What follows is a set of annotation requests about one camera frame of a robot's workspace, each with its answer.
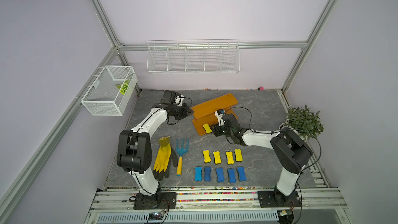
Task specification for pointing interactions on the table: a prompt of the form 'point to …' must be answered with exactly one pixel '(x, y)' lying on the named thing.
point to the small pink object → (261, 88)
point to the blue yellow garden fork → (181, 151)
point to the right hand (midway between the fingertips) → (211, 125)
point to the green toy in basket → (125, 86)
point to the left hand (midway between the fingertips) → (193, 112)
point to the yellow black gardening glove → (165, 156)
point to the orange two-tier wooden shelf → (205, 113)
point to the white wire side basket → (110, 93)
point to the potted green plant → (306, 123)
